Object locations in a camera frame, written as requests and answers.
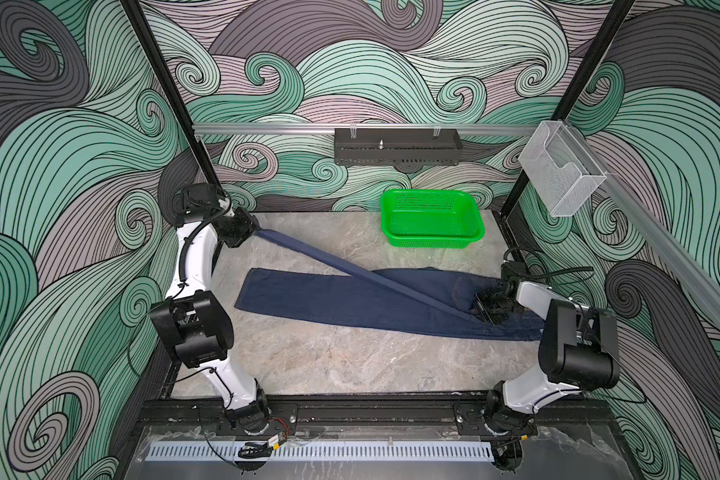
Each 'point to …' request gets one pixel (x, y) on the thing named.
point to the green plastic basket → (436, 219)
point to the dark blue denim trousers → (435, 300)
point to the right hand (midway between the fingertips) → (472, 307)
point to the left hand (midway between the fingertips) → (258, 223)
